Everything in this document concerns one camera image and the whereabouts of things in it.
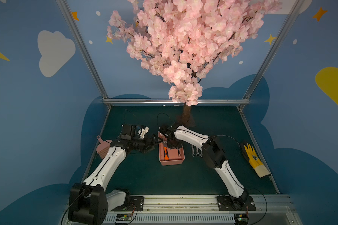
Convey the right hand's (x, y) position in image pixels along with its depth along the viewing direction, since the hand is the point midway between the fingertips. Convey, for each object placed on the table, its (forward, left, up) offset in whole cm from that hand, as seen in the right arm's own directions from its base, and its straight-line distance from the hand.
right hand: (176, 145), depth 97 cm
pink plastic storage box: (-8, -1, -1) cm, 8 cm away
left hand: (-8, +10, +17) cm, 21 cm away
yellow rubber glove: (-13, -54, -1) cm, 56 cm away
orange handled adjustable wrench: (-5, +7, +1) cm, 9 cm away
